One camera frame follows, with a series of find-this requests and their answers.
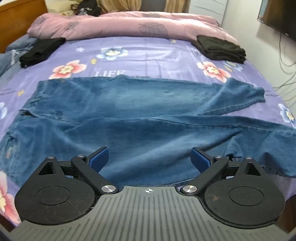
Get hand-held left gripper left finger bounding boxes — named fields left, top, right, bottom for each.
left=38, top=146, right=116, bottom=194

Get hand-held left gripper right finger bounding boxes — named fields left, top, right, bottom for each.
left=181, top=147, right=263, bottom=195

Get blue denim pants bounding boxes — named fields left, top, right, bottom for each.
left=0, top=76, right=296, bottom=188

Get purple floral bedsheet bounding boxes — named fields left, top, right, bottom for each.
left=0, top=37, right=296, bottom=232

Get black folded clothes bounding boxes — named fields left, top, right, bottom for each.
left=19, top=37, right=67, bottom=69
left=191, top=35, right=247, bottom=64

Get pink quilt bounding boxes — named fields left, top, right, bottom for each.
left=26, top=10, right=240, bottom=45

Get light blue ripped jeans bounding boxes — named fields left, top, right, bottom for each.
left=0, top=36, right=38, bottom=77

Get dark clothes pile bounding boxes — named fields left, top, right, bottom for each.
left=77, top=0, right=102, bottom=16

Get tan curtain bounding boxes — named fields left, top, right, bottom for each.
left=97, top=0, right=117, bottom=15
left=164, top=0, right=190, bottom=12

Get white wardrobe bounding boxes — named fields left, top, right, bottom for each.
left=188, top=0, right=228, bottom=26

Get cream floral cloth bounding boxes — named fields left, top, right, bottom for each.
left=45, top=0, right=81, bottom=18

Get wooden headboard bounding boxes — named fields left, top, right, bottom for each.
left=0, top=0, right=49, bottom=54

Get black cable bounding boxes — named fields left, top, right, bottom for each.
left=279, top=32, right=296, bottom=67
left=273, top=75, right=296, bottom=102

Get wall-mounted television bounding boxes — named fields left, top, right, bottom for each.
left=257, top=0, right=296, bottom=43

